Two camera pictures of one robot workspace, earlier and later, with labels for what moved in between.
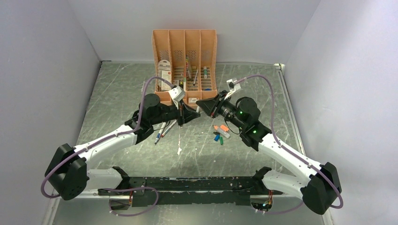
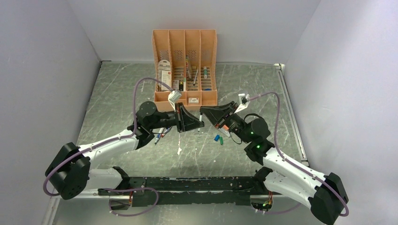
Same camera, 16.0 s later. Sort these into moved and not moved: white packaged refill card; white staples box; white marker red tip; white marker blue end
Moved: white marker blue end
Not moved: white packaged refill card; white staples box; white marker red tip
